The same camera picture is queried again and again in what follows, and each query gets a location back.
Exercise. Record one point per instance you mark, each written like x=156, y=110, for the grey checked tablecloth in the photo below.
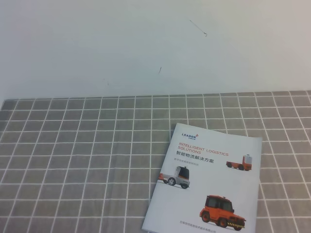
x=90, y=165

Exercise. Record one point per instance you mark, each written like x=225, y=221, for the white product brochure book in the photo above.
x=208, y=183

